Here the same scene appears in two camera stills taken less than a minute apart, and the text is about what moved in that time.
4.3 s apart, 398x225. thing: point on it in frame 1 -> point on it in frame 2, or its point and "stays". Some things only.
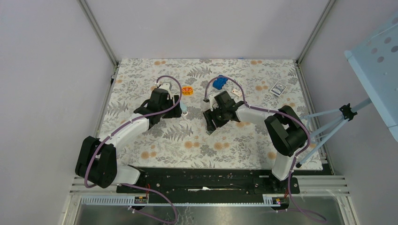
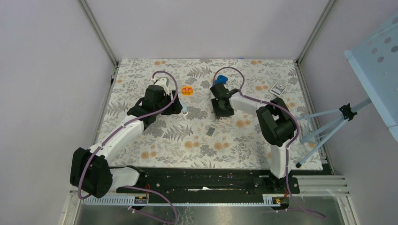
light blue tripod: (345, 113) stays
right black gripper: (209, 115) -> (218, 114)
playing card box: (278, 89) stays
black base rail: (203, 181) stays
